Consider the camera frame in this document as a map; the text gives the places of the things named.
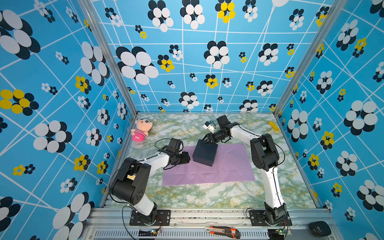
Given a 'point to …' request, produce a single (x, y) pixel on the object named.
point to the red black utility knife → (228, 231)
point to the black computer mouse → (320, 228)
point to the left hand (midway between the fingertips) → (188, 158)
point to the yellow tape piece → (274, 126)
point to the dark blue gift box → (205, 153)
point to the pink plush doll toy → (143, 126)
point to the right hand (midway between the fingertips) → (205, 142)
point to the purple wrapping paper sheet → (230, 165)
